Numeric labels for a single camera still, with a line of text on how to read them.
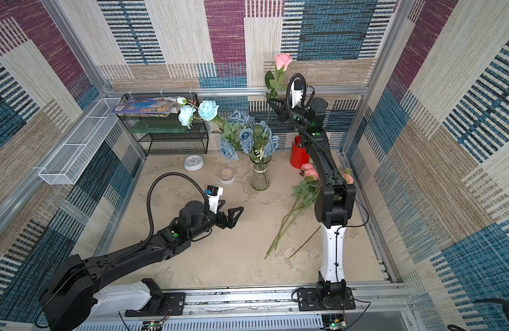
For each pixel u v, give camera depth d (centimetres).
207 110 68
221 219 70
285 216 94
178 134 115
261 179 108
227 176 110
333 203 57
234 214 71
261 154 78
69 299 40
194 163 112
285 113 73
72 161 72
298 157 111
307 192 99
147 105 83
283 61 67
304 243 88
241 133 81
